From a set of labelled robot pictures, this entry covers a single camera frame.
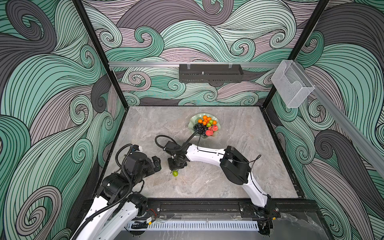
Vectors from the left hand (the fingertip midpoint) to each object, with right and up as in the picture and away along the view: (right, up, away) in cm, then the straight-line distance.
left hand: (154, 161), depth 71 cm
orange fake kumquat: (+29, +22, +36) cm, 51 cm away
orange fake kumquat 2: (+32, +21, +36) cm, 52 cm away
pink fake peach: (+35, +15, +28) cm, 47 cm away
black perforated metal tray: (+31, +51, +26) cm, 65 cm away
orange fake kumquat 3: (+28, +18, +33) cm, 47 cm away
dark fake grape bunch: (+25, +14, +29) cm, 41 cm away
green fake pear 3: (+9, -11, +12) cm, 19 cm away
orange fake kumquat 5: (+35, +18, +33) cm, 51 cm away
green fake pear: (+33, +19, +32) cm, 50 cm away
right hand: (+6, -9, +16) cm, 19 cm away
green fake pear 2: (+30, +16, +30) cm, 46 cm away
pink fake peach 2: (+30, +12, +26) cm, 42 cm away
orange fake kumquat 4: (+25, +19, +34) cm, 46 cm away
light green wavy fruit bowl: (+35, +11, +26) cm, 45 cm away
